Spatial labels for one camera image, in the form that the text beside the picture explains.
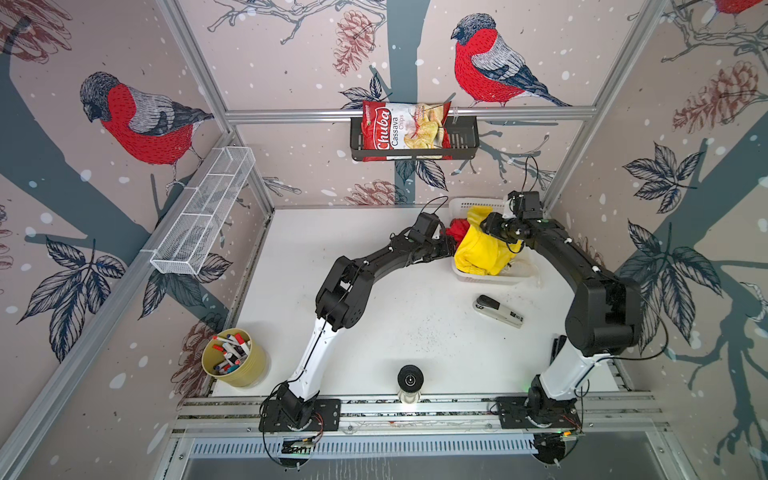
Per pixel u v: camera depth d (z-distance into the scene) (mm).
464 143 944
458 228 920
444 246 876
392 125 878
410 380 686
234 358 729
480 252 868
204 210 787
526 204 710
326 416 731
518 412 731
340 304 581
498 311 879
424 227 796
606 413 749
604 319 476
